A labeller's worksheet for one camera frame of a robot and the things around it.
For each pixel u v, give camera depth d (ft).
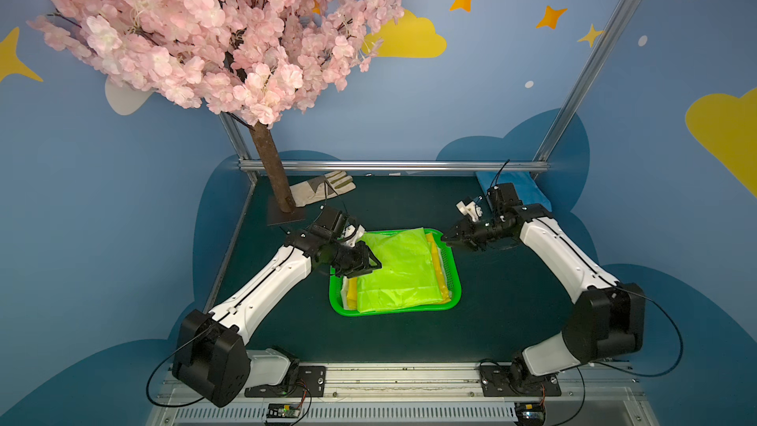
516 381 2.22
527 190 3.79
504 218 2.05
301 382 2.40
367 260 2.31
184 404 1.40
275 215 3.60
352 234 2.27
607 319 1.44
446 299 2.66
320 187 3.86
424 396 2.40
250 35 1.76
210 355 1.31
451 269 2.83
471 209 2.55
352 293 2.73
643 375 1.46
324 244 1.92
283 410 2.35
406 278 2.65
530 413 2.39
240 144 3.60
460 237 2.40
